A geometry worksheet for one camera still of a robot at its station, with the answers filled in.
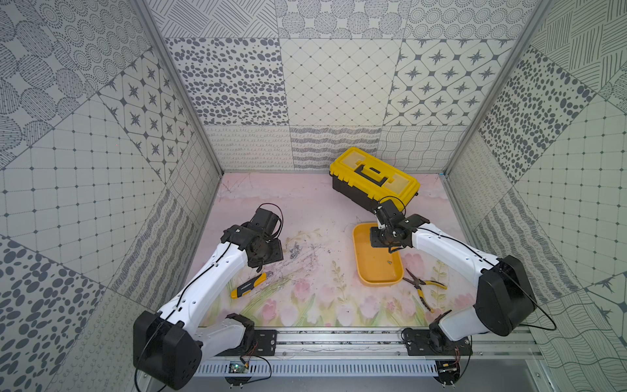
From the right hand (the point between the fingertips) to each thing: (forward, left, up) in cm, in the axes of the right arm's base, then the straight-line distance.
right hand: (376, 242), depth 87 cm
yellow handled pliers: (-11, -15, -9) cm, 21 cm away
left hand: (-7, +36, +6) cm, 37 cm away
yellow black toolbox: (+22, +2, +9) cm, 24 cm away
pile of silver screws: (+1, +31, -9) cm, 32 cm away
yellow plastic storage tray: (-4, -1, -10) cm, 11 cm away
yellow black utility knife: (-15, +46, -7) cm, 49 cm away
